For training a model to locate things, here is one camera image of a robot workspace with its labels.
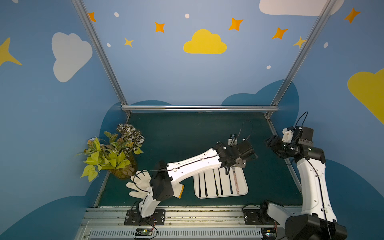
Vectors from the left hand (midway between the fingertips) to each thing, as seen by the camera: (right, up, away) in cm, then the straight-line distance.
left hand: (234, 155), depth 75 cm
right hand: (+18, +7, +1) cm, 20 cm away
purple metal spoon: (-14, -21, +9) cm, 27 cm away
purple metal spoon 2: (-5, -22, +7) cm, 24 cm away
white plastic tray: (-18, -21, +9) cm, 29 cm away
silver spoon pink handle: (+4, -11, +16) cm, 19 cm away
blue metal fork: (+1, -21, +9) cm, 23 cm away
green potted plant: (-62, +1, +3) cm, 62 cm away
